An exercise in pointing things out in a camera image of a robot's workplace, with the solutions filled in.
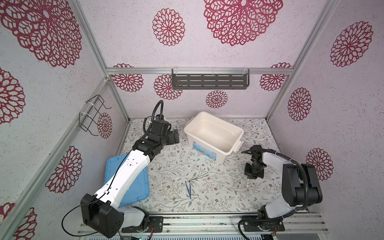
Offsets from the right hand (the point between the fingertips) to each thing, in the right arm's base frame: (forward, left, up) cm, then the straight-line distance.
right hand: (248, 174), depth 91 cm
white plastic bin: (+26, +21, +3) cm, 34 cm away
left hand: (+8, +46, +25) cm, 54 cm away
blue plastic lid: (-12, +64, +1) cm, 65 cm away
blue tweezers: (-11, +36, +1) cm, 37 cm away
